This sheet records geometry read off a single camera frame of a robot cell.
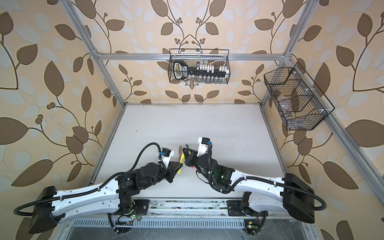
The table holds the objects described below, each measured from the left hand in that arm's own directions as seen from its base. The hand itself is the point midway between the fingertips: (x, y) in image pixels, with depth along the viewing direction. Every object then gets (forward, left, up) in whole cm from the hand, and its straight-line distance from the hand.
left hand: (179, 162), depth 72 cm
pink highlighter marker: (-4, -6, +5) cm, 9 cm away
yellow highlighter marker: (+1, -1, -1) cm, 1 cm away
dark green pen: (+18, -2, -16) cm, 24 cm away
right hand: (+5, -1, +3) cm, 6 cm away
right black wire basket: (+24, -60, +18) cm, 67 cm away
